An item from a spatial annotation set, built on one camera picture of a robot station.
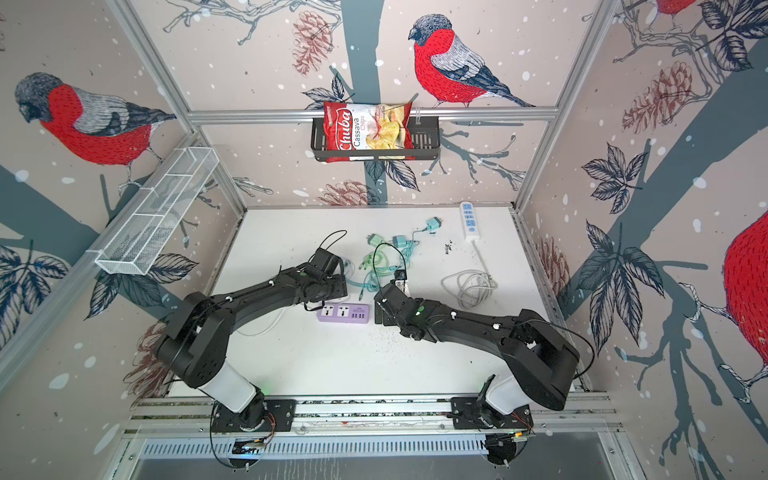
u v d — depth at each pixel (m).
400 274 0.77
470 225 1.11
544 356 0.44
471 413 0.73
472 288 0.97
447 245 1.10
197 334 0.50
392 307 0.65
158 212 0.78
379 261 1.05
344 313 0.89
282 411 0.73
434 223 1.14
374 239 1.10
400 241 1.07
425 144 0.95
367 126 0.88
